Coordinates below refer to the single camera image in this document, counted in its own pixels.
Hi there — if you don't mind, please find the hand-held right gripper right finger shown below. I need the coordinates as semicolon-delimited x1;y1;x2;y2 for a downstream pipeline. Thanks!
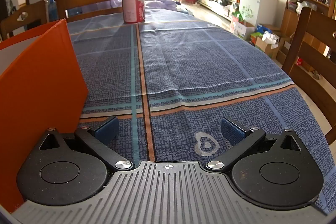
205;117;302;170

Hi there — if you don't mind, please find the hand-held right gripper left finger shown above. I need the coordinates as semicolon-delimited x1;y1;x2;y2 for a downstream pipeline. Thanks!
39;116;134;170

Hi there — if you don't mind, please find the orange cardboard box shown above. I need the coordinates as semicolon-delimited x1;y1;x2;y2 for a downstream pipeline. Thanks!
0;18;89;214

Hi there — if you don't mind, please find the blue patterned tablecloth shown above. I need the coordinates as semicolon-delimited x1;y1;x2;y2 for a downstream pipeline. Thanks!
66;7;331;215

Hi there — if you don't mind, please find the open cardboard box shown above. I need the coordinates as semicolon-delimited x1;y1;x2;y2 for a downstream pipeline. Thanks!
255;35;279;59

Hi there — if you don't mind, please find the white cardboard box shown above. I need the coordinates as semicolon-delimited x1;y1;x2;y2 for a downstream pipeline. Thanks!
234;21;256;40

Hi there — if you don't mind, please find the wooden chair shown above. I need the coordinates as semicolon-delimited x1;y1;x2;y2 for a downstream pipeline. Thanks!
282;7;336;146
0;0;49;41
56;0;137;23

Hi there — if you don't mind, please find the wooden bookshelf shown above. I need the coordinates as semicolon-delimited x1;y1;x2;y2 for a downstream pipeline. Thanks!
276;0;336;64

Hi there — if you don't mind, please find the white chest freezer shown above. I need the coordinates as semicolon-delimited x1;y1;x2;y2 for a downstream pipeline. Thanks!
239;0;280;28

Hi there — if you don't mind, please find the low white television cabinet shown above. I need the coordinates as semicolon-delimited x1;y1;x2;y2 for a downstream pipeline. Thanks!
199;0;237;17

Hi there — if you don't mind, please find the red can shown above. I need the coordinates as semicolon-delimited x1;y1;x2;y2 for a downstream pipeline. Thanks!
121;0;146;24

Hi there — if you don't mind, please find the blue water bottle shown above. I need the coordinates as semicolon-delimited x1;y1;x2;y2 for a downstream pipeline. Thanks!
49;0;58;22

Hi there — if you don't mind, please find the purple cloth pile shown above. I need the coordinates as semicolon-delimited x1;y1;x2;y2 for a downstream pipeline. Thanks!
144;0;182;11

